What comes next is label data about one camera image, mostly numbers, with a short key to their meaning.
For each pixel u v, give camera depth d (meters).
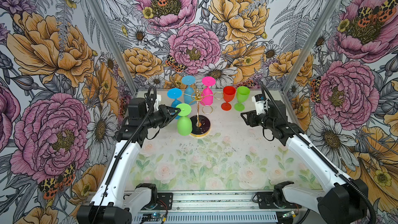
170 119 0.64
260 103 0.71
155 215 0.71
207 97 0.90
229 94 0.99
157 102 0.67
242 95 0.99
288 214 0.71
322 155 0.46
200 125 1.00
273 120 0.60
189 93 0.89
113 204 0.38
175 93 0.79
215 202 0.76
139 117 0.55
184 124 0.76
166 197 0.76
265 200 0.74
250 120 0.71
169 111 0.65
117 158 0.45
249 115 0.72
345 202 0.39
